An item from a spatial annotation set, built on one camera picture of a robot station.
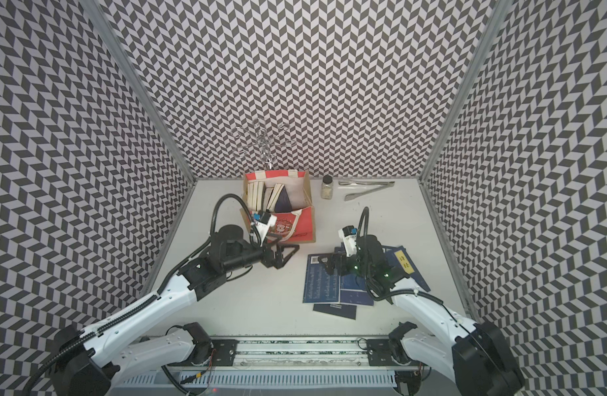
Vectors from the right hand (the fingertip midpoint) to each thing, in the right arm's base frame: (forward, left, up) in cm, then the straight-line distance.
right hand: (330, 261), depth 81 cm
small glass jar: (+37, 0, -4) cm, 37 cm away
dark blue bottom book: (-13, -5, -10) cm, 17 cm away
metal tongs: (+44, -28, -10) cm, 53 cm away
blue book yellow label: (+23, +18, +3) cm, 29 cm away
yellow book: (+21, +27, +10) cm, 36 cm away
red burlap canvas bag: (+10, +12, +7) cm, 17 cm away
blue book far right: (+3, -27, -8) cm, 29 cm away
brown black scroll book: (+23, +23, +8) cm, 33 cm away
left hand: (-1, +12, +12) cm, 17 cm away
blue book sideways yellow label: (+18, +21, +8) cm, 29 cm away
